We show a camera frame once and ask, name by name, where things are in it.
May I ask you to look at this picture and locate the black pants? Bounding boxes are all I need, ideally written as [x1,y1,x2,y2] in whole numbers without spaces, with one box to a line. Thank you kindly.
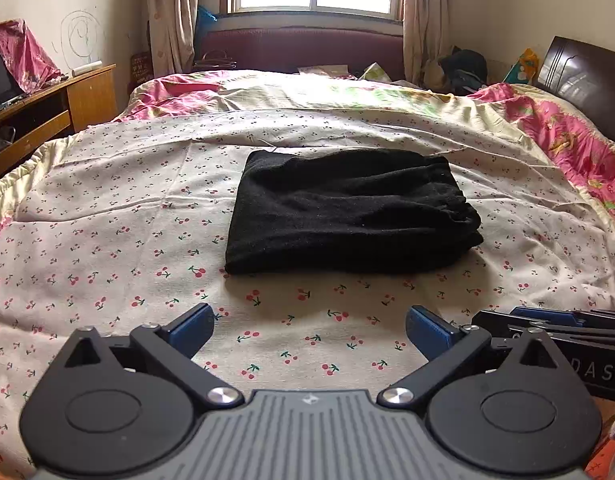
[226,148,483,275]

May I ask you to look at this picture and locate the red clothing of operator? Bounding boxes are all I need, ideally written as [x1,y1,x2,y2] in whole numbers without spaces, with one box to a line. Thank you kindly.
[585,398,615,480]

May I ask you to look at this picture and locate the pink floral quilt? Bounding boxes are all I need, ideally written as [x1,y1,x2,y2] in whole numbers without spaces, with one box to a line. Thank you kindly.
[117,70,615,218]

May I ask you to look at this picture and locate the cherry print bed sheet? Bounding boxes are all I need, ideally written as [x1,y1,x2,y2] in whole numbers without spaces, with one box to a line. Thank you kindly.
[0,110,615,477]

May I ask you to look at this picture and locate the dark wooden board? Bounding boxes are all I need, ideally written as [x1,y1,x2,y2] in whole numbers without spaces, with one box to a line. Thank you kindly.
[536,36,615,142]

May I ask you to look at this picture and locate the dark clothes pile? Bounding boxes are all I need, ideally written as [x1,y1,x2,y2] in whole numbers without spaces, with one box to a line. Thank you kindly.
[423,47,489,96]

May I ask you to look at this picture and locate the wooden tv cabinet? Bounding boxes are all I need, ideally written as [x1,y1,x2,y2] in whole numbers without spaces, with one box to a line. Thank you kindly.
[0,65,117,178]

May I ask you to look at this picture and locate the pink cloth on television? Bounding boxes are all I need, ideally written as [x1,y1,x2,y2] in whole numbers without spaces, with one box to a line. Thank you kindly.
[0,18,63,94]

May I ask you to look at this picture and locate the brown handbag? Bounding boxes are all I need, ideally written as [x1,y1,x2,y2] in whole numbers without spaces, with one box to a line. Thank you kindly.
[192,50,237,72]

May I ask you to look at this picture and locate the right beige curtain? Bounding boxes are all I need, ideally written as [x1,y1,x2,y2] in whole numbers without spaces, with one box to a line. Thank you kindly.
[403,0,449,84]

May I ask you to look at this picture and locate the beige curtain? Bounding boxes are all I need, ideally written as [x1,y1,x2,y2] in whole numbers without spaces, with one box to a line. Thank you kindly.
[147,0,199,77]
[403,0,449,84]

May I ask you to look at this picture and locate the purple padded headboard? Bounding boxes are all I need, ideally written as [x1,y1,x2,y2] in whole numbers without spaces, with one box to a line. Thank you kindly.
[195,27,405,80]

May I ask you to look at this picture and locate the blue bag by curtain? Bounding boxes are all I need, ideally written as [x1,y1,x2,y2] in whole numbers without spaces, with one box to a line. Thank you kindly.
[193,6,217,56]

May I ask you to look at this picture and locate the left beige curtain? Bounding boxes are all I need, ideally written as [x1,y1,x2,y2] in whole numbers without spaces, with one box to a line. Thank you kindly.
[147,0,199,77]

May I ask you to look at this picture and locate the colourful bag by wall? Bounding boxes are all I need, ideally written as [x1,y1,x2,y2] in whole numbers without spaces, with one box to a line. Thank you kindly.
[504,48,539,84]

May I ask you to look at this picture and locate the red sign on wall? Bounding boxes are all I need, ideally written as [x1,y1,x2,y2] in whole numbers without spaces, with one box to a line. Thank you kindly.
[129,52,153,88]

